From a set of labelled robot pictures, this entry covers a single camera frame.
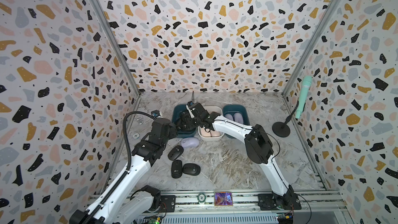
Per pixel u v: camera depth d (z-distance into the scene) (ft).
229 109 3.70
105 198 1.30
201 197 2.30
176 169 2.68
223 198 2.45
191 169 2.68
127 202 1.76
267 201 2.45
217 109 3.47
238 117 3.45
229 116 3.44
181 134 3.20
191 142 3.03
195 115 2.47
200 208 2.40
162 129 1.83
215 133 3.11
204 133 3.12
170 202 2.40
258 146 1.84
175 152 2.88
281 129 3.34
